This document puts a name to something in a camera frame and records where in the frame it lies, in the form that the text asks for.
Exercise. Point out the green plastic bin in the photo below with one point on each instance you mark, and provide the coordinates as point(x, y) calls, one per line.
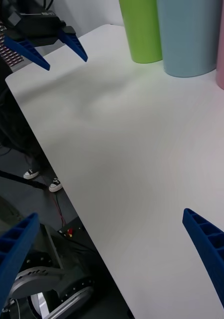
point(142, 30)

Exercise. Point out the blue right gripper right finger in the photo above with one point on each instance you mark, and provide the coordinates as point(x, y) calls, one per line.
point(214, 251)

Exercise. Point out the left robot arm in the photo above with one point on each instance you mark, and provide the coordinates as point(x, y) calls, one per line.
point(17, 6)

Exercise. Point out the pale blue plastic bin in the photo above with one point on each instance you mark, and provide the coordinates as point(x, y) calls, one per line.
point(189, 37)

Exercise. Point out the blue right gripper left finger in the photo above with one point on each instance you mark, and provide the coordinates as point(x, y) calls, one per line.
point(10, 259)

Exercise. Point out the person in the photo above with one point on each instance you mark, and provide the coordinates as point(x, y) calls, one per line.
point(10, 119)

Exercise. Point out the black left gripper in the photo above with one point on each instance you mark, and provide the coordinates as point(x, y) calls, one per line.
point(39, 27)

